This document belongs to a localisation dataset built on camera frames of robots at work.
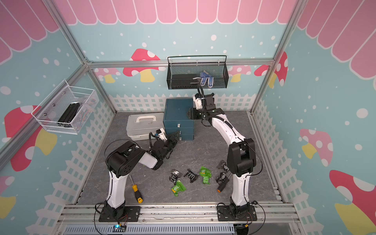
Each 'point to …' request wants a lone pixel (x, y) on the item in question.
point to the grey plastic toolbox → (139, 127)
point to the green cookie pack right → (206, 174)
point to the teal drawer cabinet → (176, 118)
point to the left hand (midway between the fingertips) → (181, 132)
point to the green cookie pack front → (178, 187)
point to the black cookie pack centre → (191, 176)
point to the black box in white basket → (68, 114)
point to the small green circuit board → (119, 228)
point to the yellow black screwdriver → (138, 196)
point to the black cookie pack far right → (223, 165)
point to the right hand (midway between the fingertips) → (189, 112)
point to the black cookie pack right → (221, 177)
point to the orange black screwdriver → (223, 184)
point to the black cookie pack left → (175, 174)
